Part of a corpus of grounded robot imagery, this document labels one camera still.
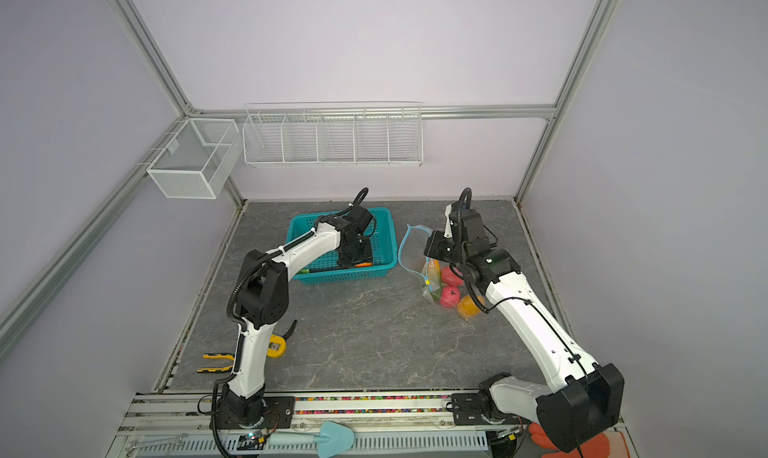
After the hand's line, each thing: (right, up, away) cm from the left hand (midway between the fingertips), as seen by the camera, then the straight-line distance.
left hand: (368, 262), depth 95 cm
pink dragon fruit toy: (+25, -9, -8) cm, 28 cm away
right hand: (+17, +8, -18) cm, 27 cm away
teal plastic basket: (+5, +4, +7) cm, 9 cm away
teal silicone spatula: (-6, -40, -25) cm, 47 cm away
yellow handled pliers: (-41, -24, -13) cm, 50 cm away
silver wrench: (-53, -40, -25) cm, 72 cm away
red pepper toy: (+20, +1, -32) cm, 38 cm away
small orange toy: (-1, 0, -4) cm, 4 cm away
